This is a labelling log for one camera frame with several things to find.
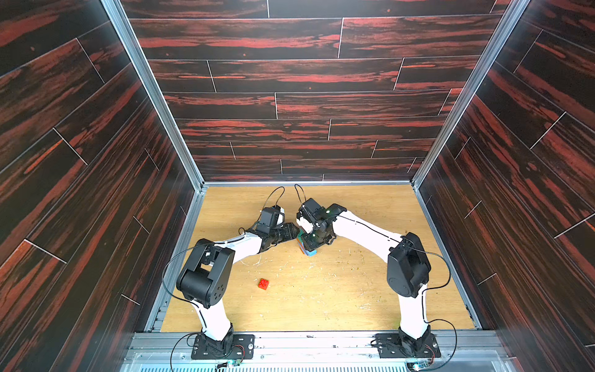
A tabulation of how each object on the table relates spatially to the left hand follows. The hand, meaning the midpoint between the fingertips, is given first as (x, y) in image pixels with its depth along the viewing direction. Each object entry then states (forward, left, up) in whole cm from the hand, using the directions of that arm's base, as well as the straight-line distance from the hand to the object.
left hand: (297, 231), depth 95 cm
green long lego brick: (-8, -1, +8) cm, 11 cm away
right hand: (-5, -7, +1) cm, 8 cm away
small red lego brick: (-20, +12, -5) cm, 24 cm away
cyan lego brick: (-10, -6, 0) cm, 12 cm away
